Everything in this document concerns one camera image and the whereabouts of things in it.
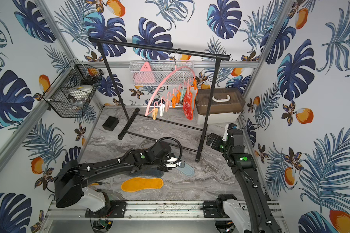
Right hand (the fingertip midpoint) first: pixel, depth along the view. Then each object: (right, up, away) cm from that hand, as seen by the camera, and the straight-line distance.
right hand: (215, 137), depth 76 cm
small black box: (-70, +8, +32) cm, 77 cm away
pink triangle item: (-40, +37, +14) cm, 56 cm away
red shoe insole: (-13, +19, +12) cm, 26 cm away
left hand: (-22, -10, +2) cm, 24 cm away
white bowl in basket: (-73, +25, +3) cm, 77 cm away
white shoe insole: (-15, -20, +11) cm, 27 cm away
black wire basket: (-84, +24, +9) cm, 88 cm away
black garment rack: (-58, +1, +28) cm, 64 cm away
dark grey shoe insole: (-33, -22, +11) cm, 42 cm away
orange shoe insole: (-44, -27, +5) cm, 52 cm away
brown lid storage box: (+12, +20, +18) cm, 30 cm away
